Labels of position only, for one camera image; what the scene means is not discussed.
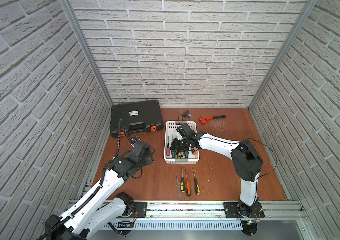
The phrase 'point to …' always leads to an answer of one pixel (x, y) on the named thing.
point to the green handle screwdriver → (173, 153)
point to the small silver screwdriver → (178, 187)
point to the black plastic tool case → (138, 116)
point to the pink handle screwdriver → (168, 148)
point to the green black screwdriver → (182, 154)
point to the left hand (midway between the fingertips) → (149, 153)
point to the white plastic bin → (170, 133)
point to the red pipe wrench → (204, 119)
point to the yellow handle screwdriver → (179, 156)
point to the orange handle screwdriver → (187, 189)
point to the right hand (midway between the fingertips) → (171, 147)
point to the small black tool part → (187, 114)
